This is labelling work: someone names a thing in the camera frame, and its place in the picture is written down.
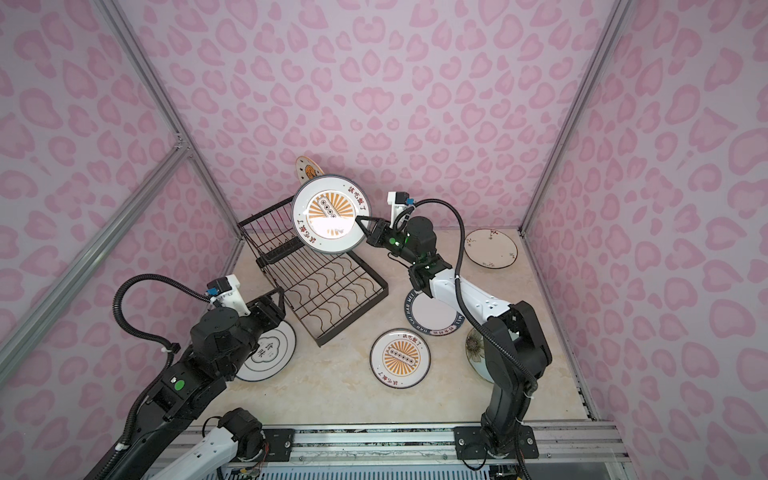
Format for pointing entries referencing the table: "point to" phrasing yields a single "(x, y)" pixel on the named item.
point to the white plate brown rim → (491, 248)
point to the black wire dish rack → (324, 291)
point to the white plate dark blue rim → (428, 316)
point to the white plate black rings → (272, 356)
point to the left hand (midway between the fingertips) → (277, 288)
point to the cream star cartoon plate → (306, 170)
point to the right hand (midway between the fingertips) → (357, 218)
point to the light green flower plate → (476, 354)
